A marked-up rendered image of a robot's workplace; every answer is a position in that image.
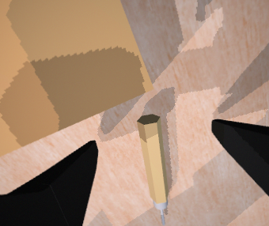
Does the awl with tan hexagonal handle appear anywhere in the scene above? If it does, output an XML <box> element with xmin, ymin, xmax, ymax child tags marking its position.
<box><xmin>137</xmin><ymin>114</ymin><xmax>169</xmax><ymax>225</ymax></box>

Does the tan rectangular panel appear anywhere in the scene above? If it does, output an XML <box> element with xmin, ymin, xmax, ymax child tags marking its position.
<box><xmin>0</xmin><ymin>0</ymin><xmax>154</xmax><ymax>157</ymax></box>

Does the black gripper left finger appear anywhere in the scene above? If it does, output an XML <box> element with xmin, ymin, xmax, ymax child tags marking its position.
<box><xmin>0</xmin><ymin>140</ymin><xmax>98</xmax><ymax>226</ymax></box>

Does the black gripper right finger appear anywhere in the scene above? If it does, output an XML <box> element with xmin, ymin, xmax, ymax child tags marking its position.
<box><xmin>211</xmin><ymin>119</ymin><xmax>269</xmax><ymax>196</ymax></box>

